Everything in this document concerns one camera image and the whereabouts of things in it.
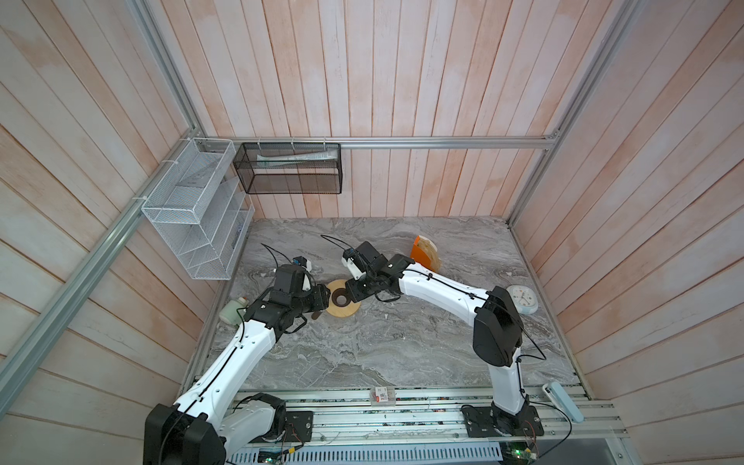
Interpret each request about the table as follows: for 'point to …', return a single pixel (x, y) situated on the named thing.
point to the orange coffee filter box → (420, 255)
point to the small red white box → (383, 396)
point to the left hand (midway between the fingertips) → (323, 298)
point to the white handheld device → (560, 400)
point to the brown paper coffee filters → (429, 246)
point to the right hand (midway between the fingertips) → (350, 291)
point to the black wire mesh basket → (290, 168)
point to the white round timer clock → (525, 298)
